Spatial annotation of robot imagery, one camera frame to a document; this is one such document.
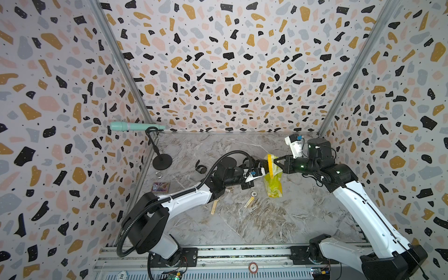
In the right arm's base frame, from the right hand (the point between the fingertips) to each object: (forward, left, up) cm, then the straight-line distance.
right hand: (277, 161), depth 71 cm
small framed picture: (+1, +57, -25) cm, 63 cm away
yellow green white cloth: (+1, -1, -17) cm, 17 cm away
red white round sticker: (-33, +9, -29) cm, 45 cm away
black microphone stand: (+18, +62, -26) cm, 70 cm away
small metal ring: (+8, +61, -25) cm, 66 cm away
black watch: (+14, +38, -27) cm, 48 cm away
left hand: (-1, +4, -6) cm, 8 cm away
